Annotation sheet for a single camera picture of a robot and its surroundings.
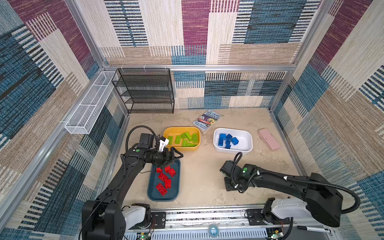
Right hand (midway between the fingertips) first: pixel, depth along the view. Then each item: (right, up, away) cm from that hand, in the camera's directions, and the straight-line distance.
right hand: (232, 187), depth 83 cm
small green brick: (-27, +27, +19) cm, 43 cm away
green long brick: (-24, +27, +19) cm, 41 cm away
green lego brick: (-22, +21, +18) cm, 35 cm away
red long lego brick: (-38, -1, 0) cm, 38 cm away
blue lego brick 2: (-3, +22, +18) cm, 29 cm away
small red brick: (-41, +8, +4) cm, 42 cm away
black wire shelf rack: (-56, +59, +27) cm, 86 cm away
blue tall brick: (+6, +24, +17) cm, 29 cm away
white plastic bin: (+13, +26, +20) cm, 35 cm away
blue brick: (+1, +22, +16) cm, 27 cm away
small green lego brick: (-37, +25, +20) cm, 48 cm away
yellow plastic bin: (-28, +25, +20) cm, 42 cm away
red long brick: (-39, +4, +5) cm, 39 cm away
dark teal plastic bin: (-32, -3, +1) cm, 32 cm away
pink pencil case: (+30, +25, +19) cm, 43 cm away
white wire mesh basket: (-73, +37, -12) cm, 83 cm away
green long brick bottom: (-20, +26, +19) cm, 38 cm away
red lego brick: (-35, +2, +2) cm, 35 cm away
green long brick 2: (-27, +22, +17) cm, 38 cm away
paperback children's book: (-11, +37, +29) cm, 48 cm away
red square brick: (-36, +9, +4) cm, 38 cm away
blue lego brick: (-1, +27, +20) cm, 33 cm away
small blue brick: (+3, +27, +19) cm, 33 cm away
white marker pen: (+35, -14, -12) cm, 40 cm away
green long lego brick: (-31, +25, +20) cm, 45 cm away
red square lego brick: (-33, +8, +2) cm, 34 cm away
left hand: (-29, +17, -5) cm, 34 cm away
